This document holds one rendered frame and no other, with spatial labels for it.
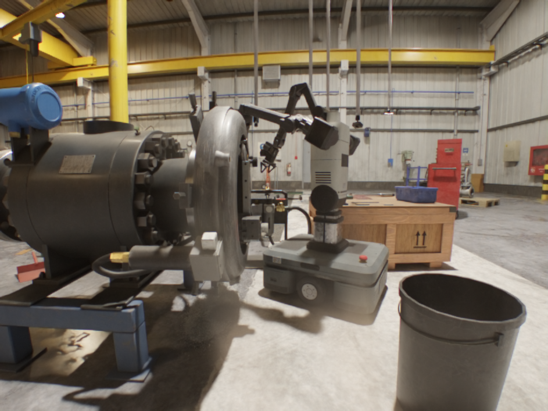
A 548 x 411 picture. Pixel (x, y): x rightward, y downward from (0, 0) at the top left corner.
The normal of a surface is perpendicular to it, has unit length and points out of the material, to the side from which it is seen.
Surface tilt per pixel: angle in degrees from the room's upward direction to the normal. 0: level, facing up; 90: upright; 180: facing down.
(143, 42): 90
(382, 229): 90
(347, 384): 0
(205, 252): 22
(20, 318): 90
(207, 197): 87
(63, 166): 62
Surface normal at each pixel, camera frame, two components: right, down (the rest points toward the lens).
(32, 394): 0.00, -0.99
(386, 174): -0.11, 0.12
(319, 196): -0.52, 0.11
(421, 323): -0.88, 0.11
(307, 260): -0.37, -0.62
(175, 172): -0.06, -0.52
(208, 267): 0.00, 0.49
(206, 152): 0.02, -0.33
